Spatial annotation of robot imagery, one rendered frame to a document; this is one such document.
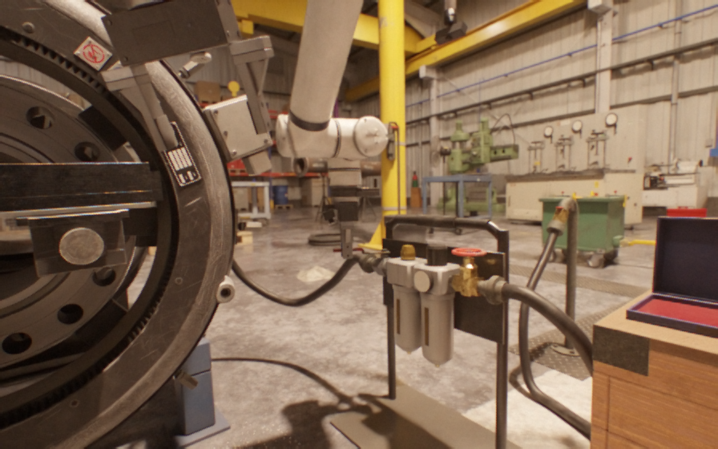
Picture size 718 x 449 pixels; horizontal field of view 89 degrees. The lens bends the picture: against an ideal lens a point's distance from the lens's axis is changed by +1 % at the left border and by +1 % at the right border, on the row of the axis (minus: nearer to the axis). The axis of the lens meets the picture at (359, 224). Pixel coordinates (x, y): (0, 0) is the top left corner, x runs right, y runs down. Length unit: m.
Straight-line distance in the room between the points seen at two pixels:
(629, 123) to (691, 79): 4.62
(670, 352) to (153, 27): 0.65
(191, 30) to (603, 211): 3.12
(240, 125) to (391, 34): 3.69
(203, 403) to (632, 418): 0.96
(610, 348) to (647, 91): 10.91
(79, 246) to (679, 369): 0.69
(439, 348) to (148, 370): 0.59
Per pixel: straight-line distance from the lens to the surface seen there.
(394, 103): 4.15
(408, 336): 0.97
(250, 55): 0.46
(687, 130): 11.01
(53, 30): 0.70
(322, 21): 0.67
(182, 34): 0.48
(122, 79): 0.54
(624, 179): 6.30
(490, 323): 0.89
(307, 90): 0.73
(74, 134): 0.79
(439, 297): 0.87
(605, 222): 3.33
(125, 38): 0.51
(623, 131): 6.64
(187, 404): 1.16
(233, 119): 0.75
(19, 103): 0.80
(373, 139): 0.83
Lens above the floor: 0.64
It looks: 5 degrees down
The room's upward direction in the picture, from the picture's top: 1 degrees counter-clockwise
